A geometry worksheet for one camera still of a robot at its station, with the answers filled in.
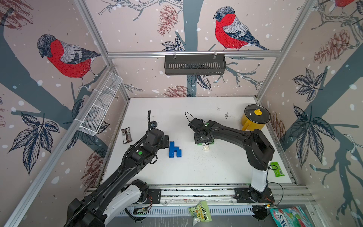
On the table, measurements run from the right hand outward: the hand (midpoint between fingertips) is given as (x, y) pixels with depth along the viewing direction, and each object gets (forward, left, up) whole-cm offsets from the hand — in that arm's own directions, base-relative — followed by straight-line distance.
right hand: (200, 138), depth 92 cm
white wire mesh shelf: (+3, +67, +15) cm, 68 cm away
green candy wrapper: (-19, -46, -4) cm, 49 cm away
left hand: (-5, +23, +13) cm, 27 cm away
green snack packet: (-40, +1, -3) cm, 40 cm away
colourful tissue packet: (-40, -42, -2) cm, 58 cm away
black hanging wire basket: (+48, +4, +25) cm, 54 cm away
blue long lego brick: (-7, +18, -2) cm, 20 cm away
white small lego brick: (-5, -4, -2) cm, 7 cm away
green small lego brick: (-7, 0, +7) cm, 10 cm away
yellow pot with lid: (+15, -38, +5) cm, 41 cm away
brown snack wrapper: (+2, +52, -3) cm, 52 cm away
